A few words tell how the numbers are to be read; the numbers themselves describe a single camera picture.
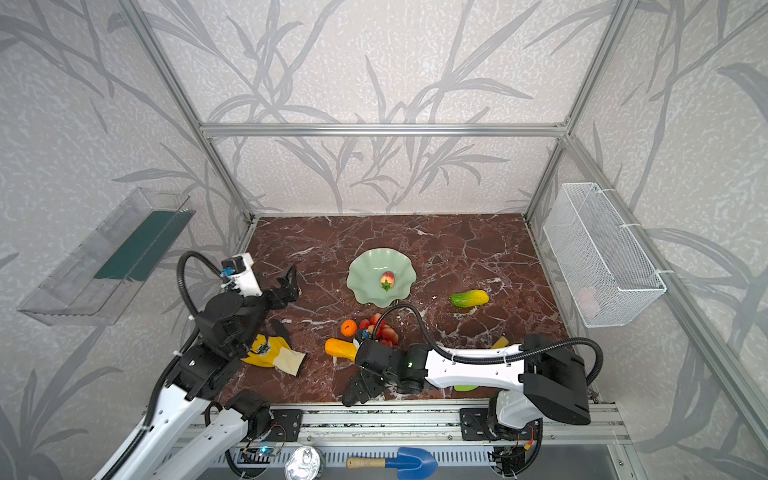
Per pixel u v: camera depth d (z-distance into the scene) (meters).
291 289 0.63
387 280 0.96
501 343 0.86
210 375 0.48
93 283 0.63
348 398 0.75
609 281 0.61
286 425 0.73
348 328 0.87
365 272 1.02
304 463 0.65
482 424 0.75
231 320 0.49
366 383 0.65
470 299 0.94
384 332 0.80
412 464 0.69
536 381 0.40
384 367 0.58
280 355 0.82
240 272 0.57
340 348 0.83
